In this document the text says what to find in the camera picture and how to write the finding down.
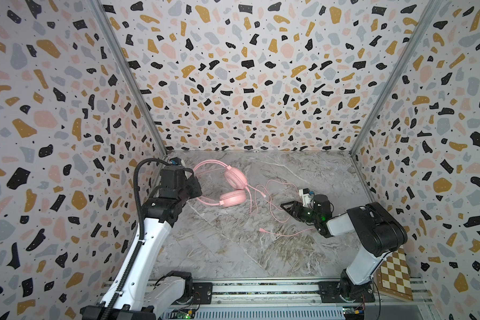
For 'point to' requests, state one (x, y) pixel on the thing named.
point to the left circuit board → (183, 313)
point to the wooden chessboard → (392, 276)
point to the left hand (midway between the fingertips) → (195, 178)
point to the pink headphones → (234, 178)
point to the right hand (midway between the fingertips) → (281, 204)
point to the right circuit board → (354, 312)
